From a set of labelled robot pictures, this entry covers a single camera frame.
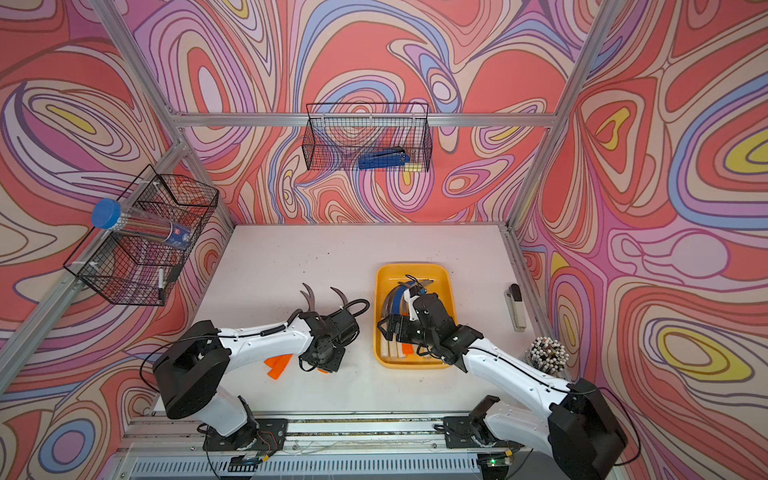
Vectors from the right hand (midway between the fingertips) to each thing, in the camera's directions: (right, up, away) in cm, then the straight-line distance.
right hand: (391, 335), depth 80 cm
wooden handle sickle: (-1, +4, +15) cm, 15 cm away
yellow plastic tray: (+14, +14, +22) cm, 30 cm away
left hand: (-16, -10, +4) cm, 20 cm away
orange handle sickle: (-16, +8, +18) cm, 25 cm away
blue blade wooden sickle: (+2, +5, +15) cm, 17 cm away
